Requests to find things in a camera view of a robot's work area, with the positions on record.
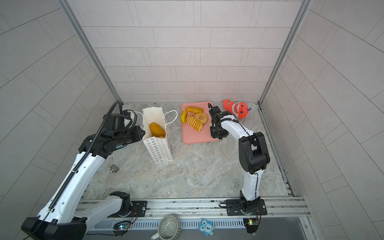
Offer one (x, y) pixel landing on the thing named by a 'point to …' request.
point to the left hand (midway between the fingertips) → (149, 130)
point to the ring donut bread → (204, 119)
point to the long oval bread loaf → (156, 130)
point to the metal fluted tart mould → (169, 228)
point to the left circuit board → (123, 225)
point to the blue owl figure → (206, 226)
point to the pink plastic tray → (190, 135)
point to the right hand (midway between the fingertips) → (216, 135)
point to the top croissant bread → (194, 109)
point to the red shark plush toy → (239, 109)
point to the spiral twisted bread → (192, 121)
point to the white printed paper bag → (157, 147)
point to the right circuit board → (252, 225)
